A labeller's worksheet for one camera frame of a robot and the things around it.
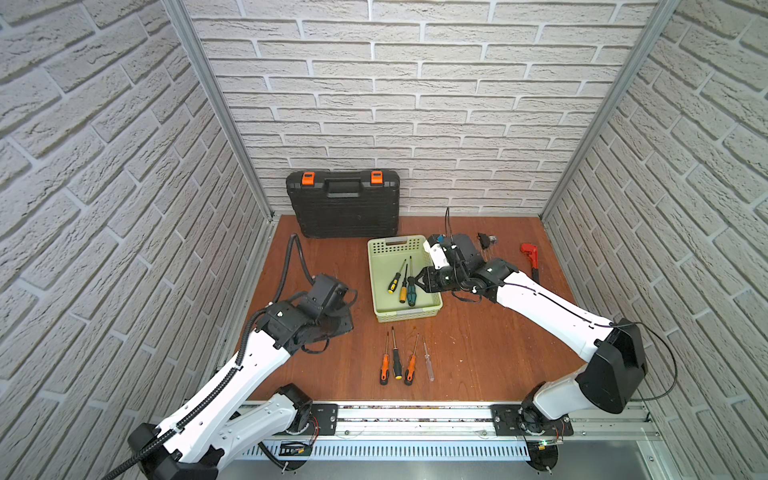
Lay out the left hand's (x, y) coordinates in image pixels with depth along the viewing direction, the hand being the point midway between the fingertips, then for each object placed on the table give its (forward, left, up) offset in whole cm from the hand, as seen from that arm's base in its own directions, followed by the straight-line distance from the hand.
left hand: (353, 317), depth 73 cm
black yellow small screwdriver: (+18, -11, -15) cm, 26 cm away
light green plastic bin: (+30, -9, -15) cm, 35 cm away
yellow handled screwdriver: (+16, -15, -16) cm, 27 cm away
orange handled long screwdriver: (-9, -15, -15) cm, 23 cm away
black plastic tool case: (+40, +4, +2) cm, 40 cm away
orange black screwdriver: (-9, -8, -16) cm, 19 cm away
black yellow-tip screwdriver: (-5, -11, -16) cm, 21 cm away
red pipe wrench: (+31, -63, -14) cm, 72 cm away
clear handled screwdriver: (-8, -20, -17) cm, 27 cm away
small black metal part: (+37, -47, -15) cm, 62 cm away
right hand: (+10, -17, +2) cm, 20 cm away
